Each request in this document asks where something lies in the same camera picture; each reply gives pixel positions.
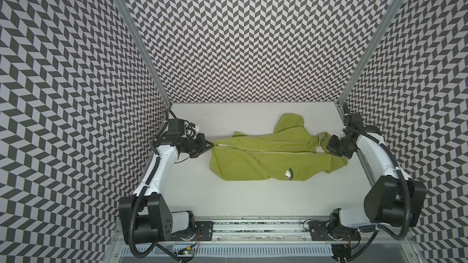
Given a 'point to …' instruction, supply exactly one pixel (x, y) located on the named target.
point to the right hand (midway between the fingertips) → (333, 150)
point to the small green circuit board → (189, 252)
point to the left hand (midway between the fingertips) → (212, 142)
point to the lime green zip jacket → (286, 151)
